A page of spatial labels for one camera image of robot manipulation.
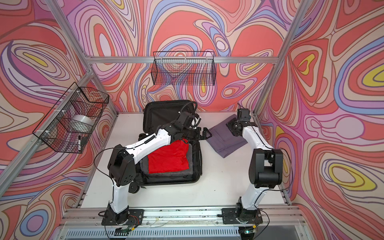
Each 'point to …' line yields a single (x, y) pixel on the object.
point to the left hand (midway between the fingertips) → (208, 135)
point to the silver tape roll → (81, 123)
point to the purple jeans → (222, 140)
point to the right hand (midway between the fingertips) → (229, 127)
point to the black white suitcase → (156, 113)
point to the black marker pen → (79, 143)
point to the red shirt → (173, 157)
